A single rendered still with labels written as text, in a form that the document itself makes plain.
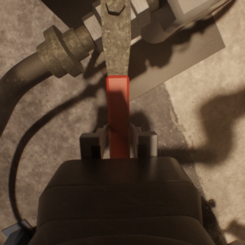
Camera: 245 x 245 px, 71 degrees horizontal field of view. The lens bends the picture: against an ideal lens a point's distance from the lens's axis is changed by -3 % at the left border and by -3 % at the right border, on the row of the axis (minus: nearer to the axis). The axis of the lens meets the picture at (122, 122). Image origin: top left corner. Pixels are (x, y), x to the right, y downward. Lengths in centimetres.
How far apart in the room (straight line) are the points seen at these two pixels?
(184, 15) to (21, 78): 18
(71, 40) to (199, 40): 55
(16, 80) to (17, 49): 52
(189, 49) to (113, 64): 53
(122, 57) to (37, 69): 9
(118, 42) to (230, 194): 86
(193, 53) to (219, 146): 38
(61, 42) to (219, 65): 62
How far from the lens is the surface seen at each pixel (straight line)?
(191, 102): 70
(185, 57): 68
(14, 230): 104
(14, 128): 78
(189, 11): 20
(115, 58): 17
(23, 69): 21
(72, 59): 20
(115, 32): 17
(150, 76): 64
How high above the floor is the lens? 64
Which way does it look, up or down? 75 degrees down
